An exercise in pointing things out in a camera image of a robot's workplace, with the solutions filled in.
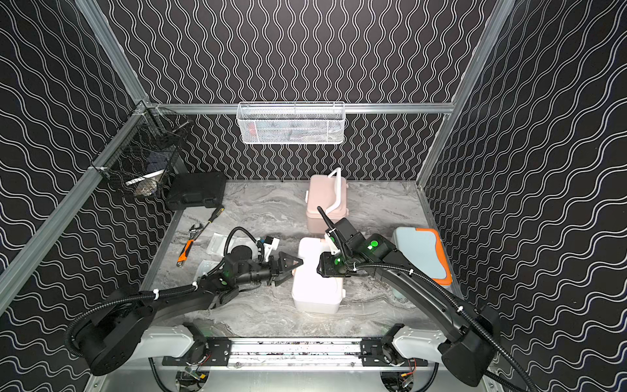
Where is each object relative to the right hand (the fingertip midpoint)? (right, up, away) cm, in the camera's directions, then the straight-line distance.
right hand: (322, 268), depth 74 cm
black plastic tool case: (-57, +27, +37) cm, 72 cm away
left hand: (-7, +1, 0) cm, 7 cm away
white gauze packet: (-43, -4, +18) cm, 47 cm away
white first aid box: (-3, -7, -1) cm, 7 cm away
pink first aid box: (+4, +24, +22) cm, 33 cm away
